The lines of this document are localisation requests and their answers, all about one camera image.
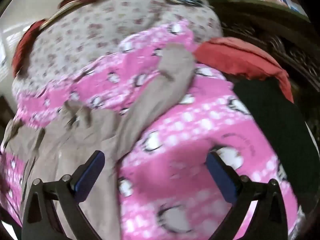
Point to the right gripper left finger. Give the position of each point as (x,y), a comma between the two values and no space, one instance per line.
(40,220)

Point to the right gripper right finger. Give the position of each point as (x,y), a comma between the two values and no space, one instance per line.
(269,219)

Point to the beige jacket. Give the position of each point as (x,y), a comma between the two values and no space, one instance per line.
(78,131)

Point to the pink penguin blanket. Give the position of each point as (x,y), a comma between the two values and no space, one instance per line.
(165,190)

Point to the red pillow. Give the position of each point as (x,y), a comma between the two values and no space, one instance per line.
(236,57)

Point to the red bed edge trim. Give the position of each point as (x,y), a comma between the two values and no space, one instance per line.
(26,42)

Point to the floral bed sheet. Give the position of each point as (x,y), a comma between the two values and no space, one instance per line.
(82,35)

